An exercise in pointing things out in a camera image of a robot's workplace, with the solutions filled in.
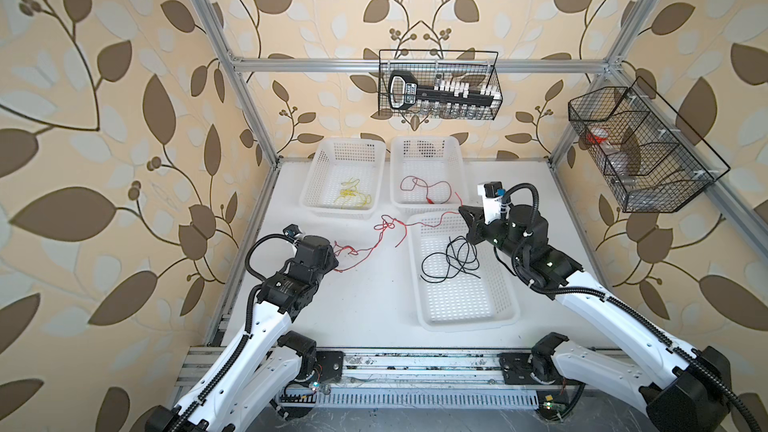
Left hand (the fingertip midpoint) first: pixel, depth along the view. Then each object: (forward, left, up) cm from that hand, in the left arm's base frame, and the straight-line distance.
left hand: (327, 249), depth 79 cm
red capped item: (+27, -73, +19) cm, 80 cm away
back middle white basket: (+41, -30, -14) cm, 53 cm away
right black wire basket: (+16, -81, +20) cm, 85 cm away
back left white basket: (+38, +3, -15) cm, 41 cm away
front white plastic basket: (-3, -38, -15) cm, 41 cm away
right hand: (+6, -35, +11) cm, 38 cm away
